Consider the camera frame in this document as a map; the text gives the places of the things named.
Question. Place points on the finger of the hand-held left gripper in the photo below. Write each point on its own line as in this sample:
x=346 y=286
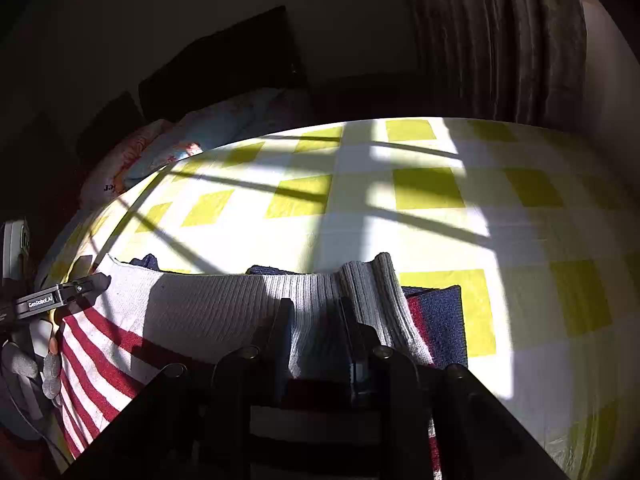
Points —
x=87 y=285

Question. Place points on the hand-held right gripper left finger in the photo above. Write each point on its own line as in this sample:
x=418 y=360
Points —
x=285 y=330

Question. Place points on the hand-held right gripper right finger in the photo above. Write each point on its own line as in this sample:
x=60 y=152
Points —
x=357 y=375

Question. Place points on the red white striped navy sweater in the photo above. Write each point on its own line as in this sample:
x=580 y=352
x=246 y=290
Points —
x=200 y=310

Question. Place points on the person's left hand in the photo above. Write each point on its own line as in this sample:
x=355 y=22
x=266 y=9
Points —
x=20 y=360

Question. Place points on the white device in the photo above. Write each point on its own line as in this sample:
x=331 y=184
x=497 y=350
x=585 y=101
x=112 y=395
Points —
x=14 y=252

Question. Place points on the pink floral pillow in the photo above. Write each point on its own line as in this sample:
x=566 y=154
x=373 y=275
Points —
x=115 y=170

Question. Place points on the yellow white checked bed sheet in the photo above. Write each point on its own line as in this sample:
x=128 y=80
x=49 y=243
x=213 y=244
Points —
x=425 y=240

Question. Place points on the red cloth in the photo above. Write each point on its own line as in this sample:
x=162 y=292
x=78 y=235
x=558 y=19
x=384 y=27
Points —
x=15 y=460

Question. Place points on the narrow dark wooden headboard panel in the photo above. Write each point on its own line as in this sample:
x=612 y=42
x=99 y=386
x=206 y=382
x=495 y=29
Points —
x=107 y=125

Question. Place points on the light blue printed pillow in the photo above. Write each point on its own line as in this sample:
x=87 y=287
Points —
x=215 y=125

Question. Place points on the wide dark wooden headboard panel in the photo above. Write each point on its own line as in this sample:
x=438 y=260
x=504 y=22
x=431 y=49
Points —
x=225 y=60

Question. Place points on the floral curtain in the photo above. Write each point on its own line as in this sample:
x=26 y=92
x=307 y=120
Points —
x=500 y=35

